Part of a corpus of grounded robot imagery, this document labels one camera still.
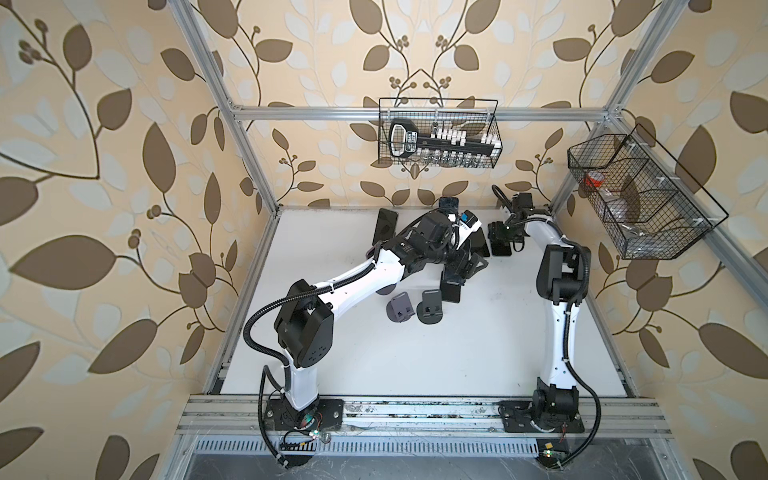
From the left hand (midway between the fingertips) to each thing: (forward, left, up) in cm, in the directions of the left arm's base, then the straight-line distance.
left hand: (480, 251), depth 76 cm
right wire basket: (+8, -41, +9) cm, 43 cm away
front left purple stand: (-7, +20, -20) cm, 29 cm away
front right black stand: (-7, +11, -21) cm, 25 cm away
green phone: (+22, -17, -26) cm, 38 cm away
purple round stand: (+1, +24, -23) cm, 33 cm away
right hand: (+25, -17, -24) cm, 39 cm away
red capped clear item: (+24, -36, +5) cm, 44 cm away
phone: (+28, +4, -11) cm, 30 cm away
